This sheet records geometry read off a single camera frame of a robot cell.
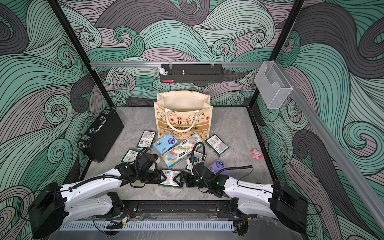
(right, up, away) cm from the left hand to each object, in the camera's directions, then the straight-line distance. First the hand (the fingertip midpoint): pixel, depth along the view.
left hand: (163, 178), depth 79 cm
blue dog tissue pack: (-1, +17, +14) cm, 22 cm away
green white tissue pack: (+4, 0, 0) cm, 4 cm away
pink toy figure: (+55, +10, +11) cm, 57 cm away
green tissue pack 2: (-14, +18, +16) cm, 28 cm away
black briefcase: (-36, +22, +1) cm, 42 cm away
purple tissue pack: (+31, +5, +4) cm, 32 cm away
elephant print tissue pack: (+10, +13, +11) cm, 20 cm away
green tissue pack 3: (-21, +10, +7) cm, 24 cm away
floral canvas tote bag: (+9, +35, +1) cm, 36 cm away
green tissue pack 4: (+18, +12, -6) cm, 23 cm away
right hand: (+8, -1, -4) cm, 9 cm away
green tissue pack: (+30, +16, +12) cm, 36 cm away
